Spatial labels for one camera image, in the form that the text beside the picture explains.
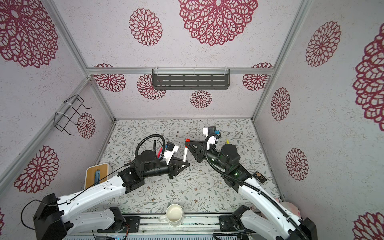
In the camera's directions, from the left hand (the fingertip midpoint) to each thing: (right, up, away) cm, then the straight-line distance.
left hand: (187, 164), depth 69 cm
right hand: (0, +11, -6) cm, 12 cm away
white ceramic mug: (-7, -28, +8) cm, 30 cm away
